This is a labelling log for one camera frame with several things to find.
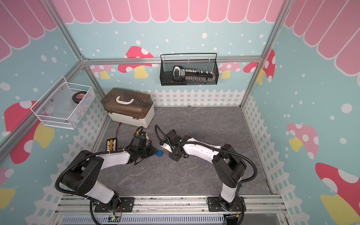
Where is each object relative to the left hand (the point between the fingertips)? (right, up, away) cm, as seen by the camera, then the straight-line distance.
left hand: (157, 152), depth 93 cm
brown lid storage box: (-15, +31, -2) cm, 34 cm away
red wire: (-33, +14, +12) cm, 38 cm away
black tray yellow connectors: (-32, +4, +3) cm, 33 cm away
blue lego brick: (+2, 0, -3) cm, 3 cm away
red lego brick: (+9, +4, -16) cm, 19 cm away
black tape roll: (-42, +35, -15) cm, 56 cm away
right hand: (+13, +1, -5) cm, 14 cm away
